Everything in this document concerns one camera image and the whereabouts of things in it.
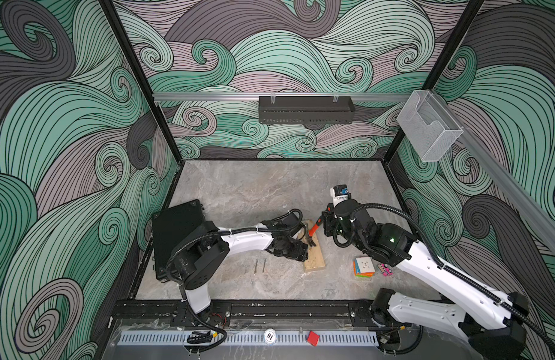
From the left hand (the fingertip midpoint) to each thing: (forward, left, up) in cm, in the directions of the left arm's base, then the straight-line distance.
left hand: (300, 253), depth 84 cm
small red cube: (-26, -2, -2) cm, 26 cm away
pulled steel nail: (-4, +17, -3) cm, 18 cm away
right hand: (+5, -5, +21) cm, 22 cm away
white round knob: (-26, +11, +3) cm, 29 cm away
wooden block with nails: (-1, -6, 0) cm, 6 cm away
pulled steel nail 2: (-2, +14, -4) cm, 14 cm away
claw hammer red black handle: (+4, -5, +2) cm, 6 cm away
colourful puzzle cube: (-6, -22, +2) cm, 23 cm away
